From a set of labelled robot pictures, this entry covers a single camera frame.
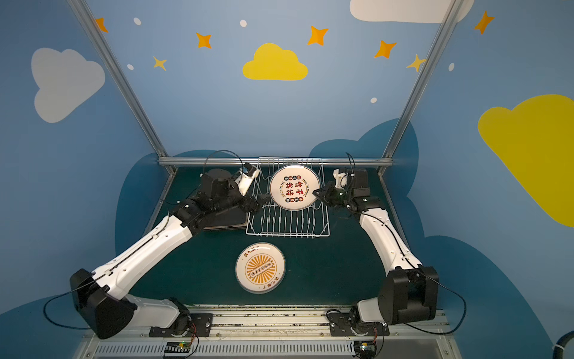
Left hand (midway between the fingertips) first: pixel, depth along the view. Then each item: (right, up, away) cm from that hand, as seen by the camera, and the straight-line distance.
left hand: (258, 184), depth 74 cm
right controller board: (+36, -55, -1) cm, 66 cm away
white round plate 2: (+12, -1, +10) cm, 15 cm away
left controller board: (-27, -54, -1) cm, 60 cm away
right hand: (+21, -2, +7) cm, 22 cm away
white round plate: (-1, -32, +12) cm, 35 cm away
